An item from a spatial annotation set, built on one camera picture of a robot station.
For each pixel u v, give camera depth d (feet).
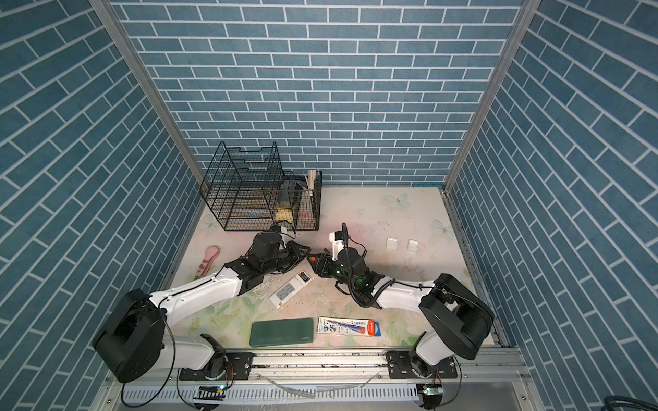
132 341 1.37
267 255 2.17
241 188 3.98
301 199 3.84
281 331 2.61
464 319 1.51
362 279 2.18
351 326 2.64
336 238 2.53
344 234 2.43
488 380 2.45
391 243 3.35
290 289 2.90
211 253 3.17
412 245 3.34
